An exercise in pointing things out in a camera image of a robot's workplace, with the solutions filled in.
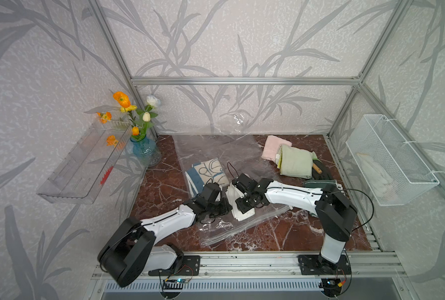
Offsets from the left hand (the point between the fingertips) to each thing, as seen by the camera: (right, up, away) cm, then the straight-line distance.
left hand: (233, 208), depth 84 cm
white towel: (0, +5, +7) cm, 8 cm away
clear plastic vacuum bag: (+3, +24, +28) cm, 37 cm away
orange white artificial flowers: (-44, +42, +5) cm, 61 cm away
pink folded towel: (+23, +29, +27) cm, 46 cm away
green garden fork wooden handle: (+46, +16, +17) cm, 52 cm away
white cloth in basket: (+60, +15, -9) cm, 63 cm away
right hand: (+3, +1, +3) cm, 4 cm away
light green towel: (+34, +20, +19) cm, 44 cm away
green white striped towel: (+44, +10, +9) cm, 46 cm away
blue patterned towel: (-17, +14, +14) cm, 26 cm away
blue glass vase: (-47, +26, +14) cm, 56 cm away
